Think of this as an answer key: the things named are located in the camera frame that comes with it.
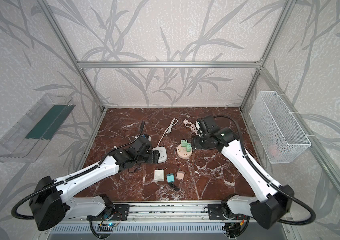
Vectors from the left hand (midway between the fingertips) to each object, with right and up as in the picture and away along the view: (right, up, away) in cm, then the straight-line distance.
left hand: (156, 151), depth 82 cm
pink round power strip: (+16, -2, +12) cm, 20 cm away
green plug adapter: (+16, +3, +11) cm, 19 cm away
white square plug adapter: (+1, -14, +1) cm, 14 cm away
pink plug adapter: (+13, -14, +3) cm, 20 cm away
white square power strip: (+3, -5, +9) cm, 11 cm away
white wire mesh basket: (+56, +9, -22) cm, 60 cm away
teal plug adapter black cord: (+8, -16, +1) cm, 18 cm away
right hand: (+22, +8, -5) cm, 24 cm away
